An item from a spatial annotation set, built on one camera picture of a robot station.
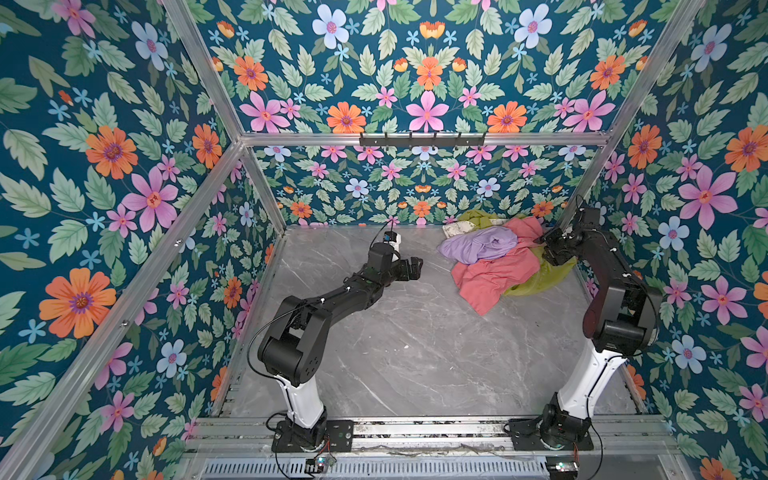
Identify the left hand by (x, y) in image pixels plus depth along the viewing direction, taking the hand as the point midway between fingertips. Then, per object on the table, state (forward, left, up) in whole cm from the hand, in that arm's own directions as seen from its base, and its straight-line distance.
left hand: (416, 253), depth 90 cm
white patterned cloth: (+22, -18, -13) cm, 31 cm away
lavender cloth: (+10, -23, -9) cm, 27 cm away
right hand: (+4, -41, -2) cm, 42 cm away
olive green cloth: (-2, -45, -14) cm, 47 cm away
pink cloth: (-4, -22, -12) cm, 26 cm away
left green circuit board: (-50, +28, -17) cm, 60 cm away
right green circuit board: (-55, -31, -17) cm, 65 cm away
